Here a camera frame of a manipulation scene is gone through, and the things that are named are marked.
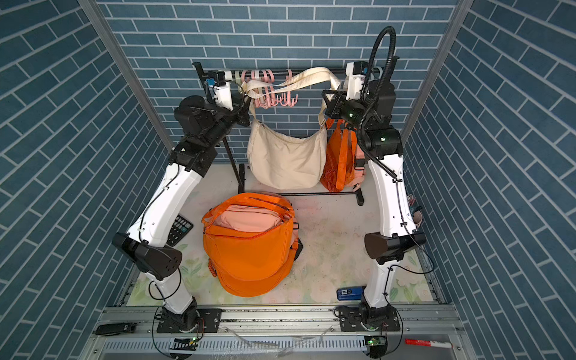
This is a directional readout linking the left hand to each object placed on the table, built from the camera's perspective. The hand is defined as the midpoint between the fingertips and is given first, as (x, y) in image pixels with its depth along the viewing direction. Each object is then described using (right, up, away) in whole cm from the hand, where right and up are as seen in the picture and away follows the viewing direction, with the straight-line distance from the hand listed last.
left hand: (259, 92), depth 62 cm
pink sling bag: (+37, -21, +32) cm, 54 cm away
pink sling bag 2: (-8, -39, +23) cm, 46 cm away
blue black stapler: (+31, -64, +15) cm, 73 cm away
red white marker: (+58, -76, +7) cm, 96 cm away
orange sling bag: (-5, -53, +13) cm, 54 cm away
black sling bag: (+11, -51, +26) cm, 59 cm away
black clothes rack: (-18, -26, +48) cm, 58 cm away
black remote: (-46, -71, +7) cm, 85 cm away
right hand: (+19, 0, +1) cm, 19 cm away
